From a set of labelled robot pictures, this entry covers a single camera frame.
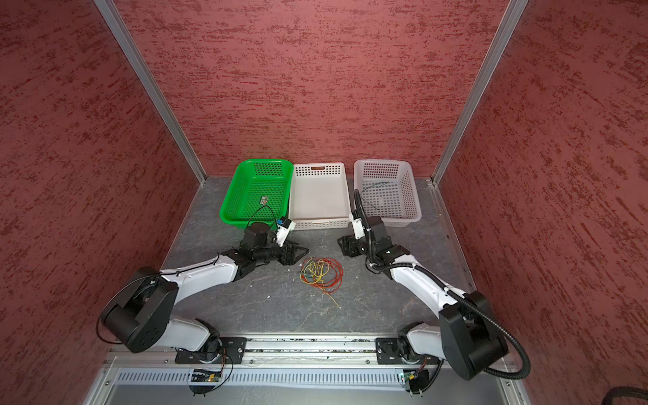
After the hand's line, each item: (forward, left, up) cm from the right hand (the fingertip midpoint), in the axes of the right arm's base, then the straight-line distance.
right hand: (346, 242), depth 87 cm
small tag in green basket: (+27, +36, -8) cm, 46 cm away
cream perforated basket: (+28, +11, -10) cm, 32 cm away
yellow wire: (-9, +12, -5) cm, 16 cm away
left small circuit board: (-37, +41, -10) cm, 56 cm away
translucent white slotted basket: (+34, -22, -11) cm, 42 cm away
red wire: (-9, +5, -11) cm, 15 cm away
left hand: (-3, +16, -1) cm, 16 cm away
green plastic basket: (+38, +40, -14) cm, 57 cm away
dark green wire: (+38, -21, -10) cm, 44 cm away
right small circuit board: (-39, -18, -11) cm, 45 cm away
